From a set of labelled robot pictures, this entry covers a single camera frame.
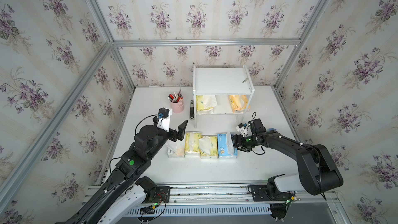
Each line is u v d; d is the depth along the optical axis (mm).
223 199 727
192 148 839
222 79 785
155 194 726
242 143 776
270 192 665
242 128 835
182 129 583
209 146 838
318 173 425
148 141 470
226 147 830
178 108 1006
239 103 856
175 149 839
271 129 947
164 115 537
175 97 1012
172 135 582
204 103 853
